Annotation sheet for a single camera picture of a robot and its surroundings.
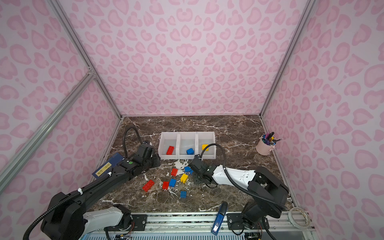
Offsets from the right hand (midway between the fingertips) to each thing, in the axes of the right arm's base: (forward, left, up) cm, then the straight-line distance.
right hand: (197, 176), depth 86 cm
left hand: (+8, +22, +8) cm, 25 cm away
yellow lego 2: (-1, +8, -1) cm, 8 cm away
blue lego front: (-10, +7, -1) cm, 12 cm away
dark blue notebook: (+6, +56, -2) cm, 56 cm away
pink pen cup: (+18, -41, +9) cm, 46 cm away
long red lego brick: (-5, +28, -2) cm, 28 cm away
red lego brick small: (+3, +14, -2) cm, 15 cm away
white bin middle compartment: (+27, +8, -2) cm, 28 cm away
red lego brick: (-3, +19, -4) cm, 19 cm away
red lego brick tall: (+17, +18, -1) cm, 25 cm away
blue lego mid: (-3, +14, -2) cm, 15 cm away
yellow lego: (+21, -4, -1) cm, 21 cm away
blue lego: (+17, +5, -1) cm, 18 cm away
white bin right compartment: (+27, -5, 0) cm, 28 cm away
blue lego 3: (+4, +4, -2) cm, 6 cm away
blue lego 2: (+6, +7, -4) cm, 10 cm away
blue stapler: (-22, -11, +1) cm, 24 cm away
